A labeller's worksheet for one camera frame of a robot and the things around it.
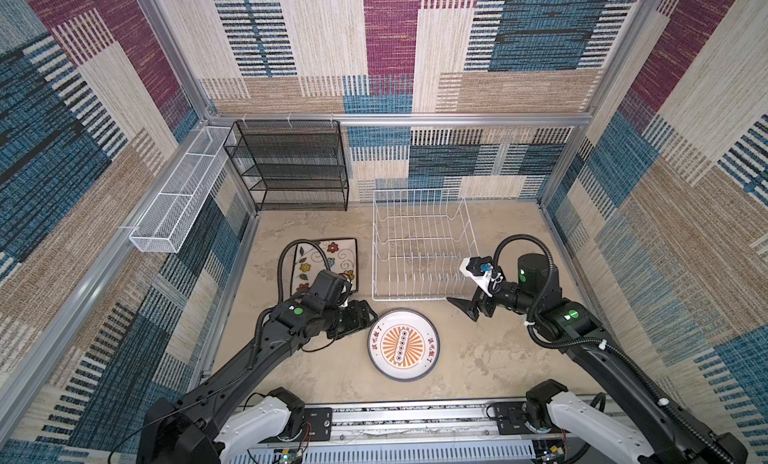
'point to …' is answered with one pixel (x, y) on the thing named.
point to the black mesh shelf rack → (292, 165)
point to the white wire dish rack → (420, 239)
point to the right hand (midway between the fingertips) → (461, 282)
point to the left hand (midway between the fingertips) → (370, 317)
